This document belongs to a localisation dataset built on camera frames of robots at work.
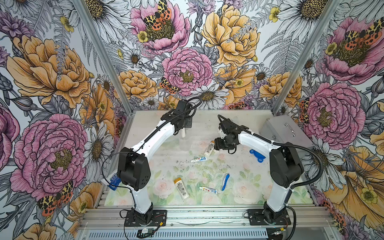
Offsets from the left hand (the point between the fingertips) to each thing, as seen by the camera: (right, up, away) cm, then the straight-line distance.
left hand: (184, 124), depth 88 cm
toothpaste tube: (+11, -22, +6) cm, 25 cm away
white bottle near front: (-1, -34, -7) cm, 35 cm away
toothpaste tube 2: (+14, -36, -6) cm, 38 cm away
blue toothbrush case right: (+25, -31, -1) cm, 39 cm away
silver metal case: (+58, -3, +3) cm, 58 cm away
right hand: (+21, -16, +3) cm, 27 cm away
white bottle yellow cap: (+15, -16, +9) cm, 24 cm away
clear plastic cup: (-1, -4, -2) cm, 5 cm away
